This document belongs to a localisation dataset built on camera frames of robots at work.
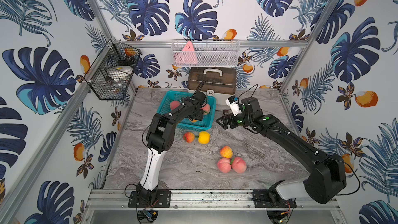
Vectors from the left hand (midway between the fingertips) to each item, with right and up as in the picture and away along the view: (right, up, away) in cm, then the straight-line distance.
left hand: (194, 113), depth 100 cm
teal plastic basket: (-19, +11, +5) cm, 22 cm away
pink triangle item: (-4, +34, -10) cm, 36 cm away
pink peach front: (+16, -26, -20) cm, 36 cm away
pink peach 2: (+24, -26, -21) cm, 41 cm away
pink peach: (+8, +3, +2) cm, 8 cm away
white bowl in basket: (-38, +21, -20) cm, 48 cm away
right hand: (+16, -1, -19) cm, 25 cm away
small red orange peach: (-3, -13, -10) cm, 17 cm away
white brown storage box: (+17, +22, +7) cm, 28 cm away
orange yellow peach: (+18, -20, -17) cm, 31 cm away
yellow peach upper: (+6, -14, -10) cm, 18 cm away
